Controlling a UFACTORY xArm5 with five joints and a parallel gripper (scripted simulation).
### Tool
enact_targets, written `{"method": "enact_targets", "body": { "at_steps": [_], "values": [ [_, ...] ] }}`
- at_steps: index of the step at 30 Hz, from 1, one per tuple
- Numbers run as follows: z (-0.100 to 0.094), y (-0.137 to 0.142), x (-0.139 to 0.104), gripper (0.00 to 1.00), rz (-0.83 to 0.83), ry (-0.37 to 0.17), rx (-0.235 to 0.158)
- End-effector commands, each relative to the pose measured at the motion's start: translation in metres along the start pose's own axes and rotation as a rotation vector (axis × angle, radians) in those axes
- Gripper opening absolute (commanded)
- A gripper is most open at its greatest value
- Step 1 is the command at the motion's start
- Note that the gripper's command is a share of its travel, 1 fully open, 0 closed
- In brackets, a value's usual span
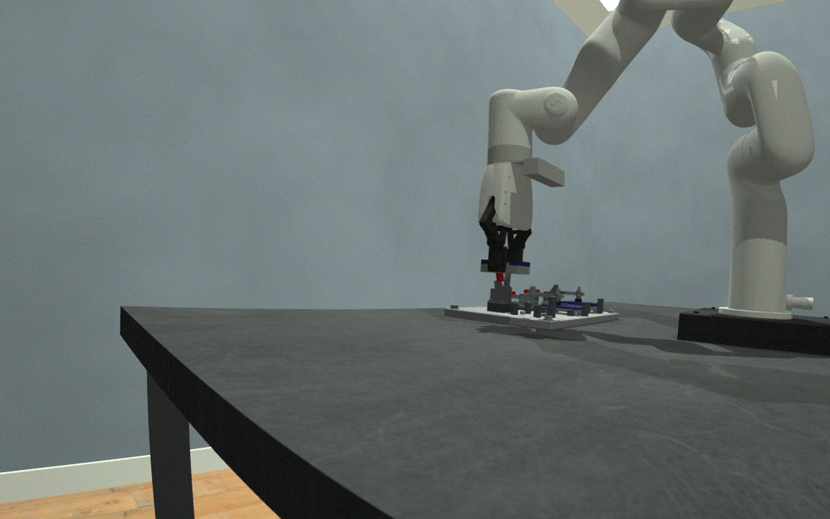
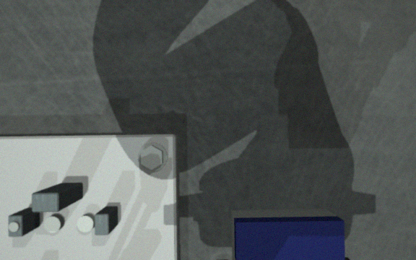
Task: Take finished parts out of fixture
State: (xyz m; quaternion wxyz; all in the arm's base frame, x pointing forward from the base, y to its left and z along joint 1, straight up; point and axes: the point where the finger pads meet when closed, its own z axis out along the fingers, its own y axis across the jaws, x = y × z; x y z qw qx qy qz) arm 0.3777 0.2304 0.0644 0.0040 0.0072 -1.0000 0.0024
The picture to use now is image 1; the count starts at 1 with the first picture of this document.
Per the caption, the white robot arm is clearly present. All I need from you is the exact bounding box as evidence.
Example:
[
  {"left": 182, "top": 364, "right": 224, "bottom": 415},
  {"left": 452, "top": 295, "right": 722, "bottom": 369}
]
[{"left": 487, "top": 0, "right": 815, "bottom": 319}]

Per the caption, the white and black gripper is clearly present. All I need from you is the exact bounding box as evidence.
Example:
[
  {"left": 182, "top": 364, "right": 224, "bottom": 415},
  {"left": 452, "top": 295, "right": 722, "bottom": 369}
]
[{"left": 478, "top": 161, "right": 532, "bottom": 272}]

